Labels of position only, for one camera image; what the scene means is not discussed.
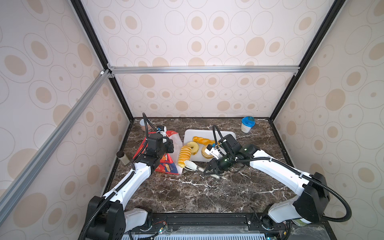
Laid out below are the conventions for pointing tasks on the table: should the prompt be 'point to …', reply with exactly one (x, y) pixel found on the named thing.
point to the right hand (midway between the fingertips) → (206, 173)
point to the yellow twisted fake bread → (201, 140)
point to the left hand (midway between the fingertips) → (175, 137)
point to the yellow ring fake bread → (194, 146)
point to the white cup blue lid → (247, 123)
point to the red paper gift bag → (170, 163)
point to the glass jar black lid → (121, 155)
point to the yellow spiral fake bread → (185, 154)
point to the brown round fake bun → (205, 154)
